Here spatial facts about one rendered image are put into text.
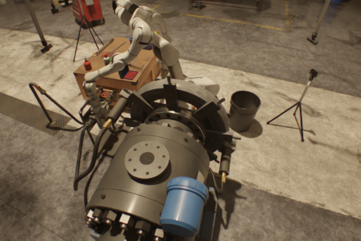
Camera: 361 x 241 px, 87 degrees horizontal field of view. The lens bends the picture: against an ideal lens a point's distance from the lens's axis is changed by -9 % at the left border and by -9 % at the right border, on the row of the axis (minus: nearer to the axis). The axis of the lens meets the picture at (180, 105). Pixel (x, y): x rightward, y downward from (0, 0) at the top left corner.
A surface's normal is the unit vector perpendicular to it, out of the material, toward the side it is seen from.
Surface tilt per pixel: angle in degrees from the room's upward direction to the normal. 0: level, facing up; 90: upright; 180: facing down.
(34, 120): 0
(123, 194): 9
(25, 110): 0
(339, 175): 0
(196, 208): 41
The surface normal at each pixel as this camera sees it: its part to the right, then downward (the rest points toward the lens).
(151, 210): 0.29, -0.65
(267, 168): 0.00, -0.74
